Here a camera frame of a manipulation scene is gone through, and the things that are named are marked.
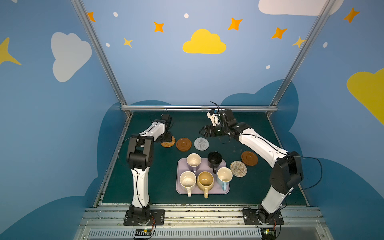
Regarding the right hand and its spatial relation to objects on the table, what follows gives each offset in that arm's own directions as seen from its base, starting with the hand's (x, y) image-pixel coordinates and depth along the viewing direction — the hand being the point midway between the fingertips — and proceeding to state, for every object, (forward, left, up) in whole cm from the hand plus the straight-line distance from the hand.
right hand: (205, 129), depth 85 cm
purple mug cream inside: (-11, +6, -18) cm, 22 cm away
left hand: (+4, +29, -18) cm, 34 cm away
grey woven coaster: (+3, +2, -21) cm, 22 cm away
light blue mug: (-20, -12, -17) cm, 29 cm away
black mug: (-11, -6, -14) cm, 19 cm away
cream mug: (-24, +9, -20) cm, 32 cm away
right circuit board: (-46, -33, -24) cm, 62 cm away
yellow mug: (-23, -1, -20) cm, 31 cm away
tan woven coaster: (0, +24, -19) cm, 31 cm away
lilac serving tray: (-15, +13, -19) cm, 28 cm away
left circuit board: (-49, +29, -22) cm, 62 cm away
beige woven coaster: (-14, -22, -20) cm, 33 cm away
